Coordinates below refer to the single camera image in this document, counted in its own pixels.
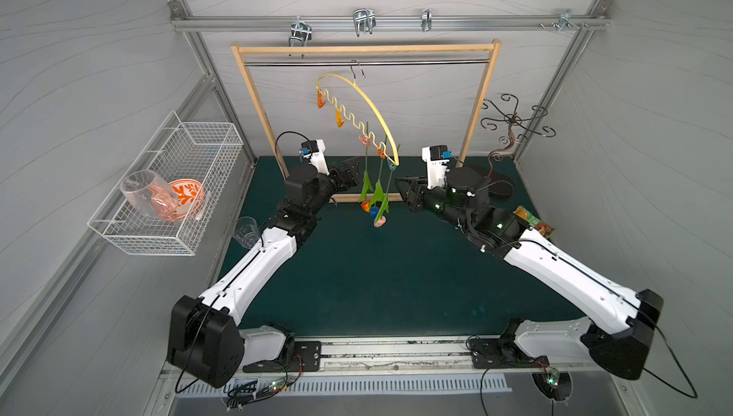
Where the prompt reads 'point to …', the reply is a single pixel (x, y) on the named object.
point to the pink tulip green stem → (385, 203)
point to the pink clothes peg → (365, 140)
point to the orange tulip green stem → (366, 185)
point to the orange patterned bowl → (177, 200)
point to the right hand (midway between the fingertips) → (399, 178)
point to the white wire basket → (203, 151)
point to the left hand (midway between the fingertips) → (352, 160)
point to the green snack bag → (533, 221)
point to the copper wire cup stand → (520, 129)
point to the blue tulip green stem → (377, 195)
